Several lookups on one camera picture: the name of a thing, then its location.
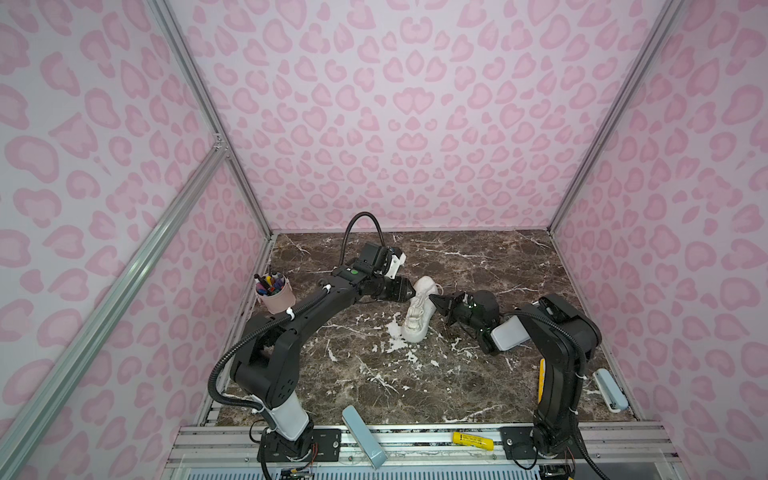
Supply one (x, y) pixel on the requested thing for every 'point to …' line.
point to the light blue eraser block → (361, 433)
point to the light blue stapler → (611, 394)
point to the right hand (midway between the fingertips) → (431, 292)
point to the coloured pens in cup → (270, 284)
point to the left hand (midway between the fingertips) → (411, 287)
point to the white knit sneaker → (421, 310)
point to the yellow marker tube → (466, 439)
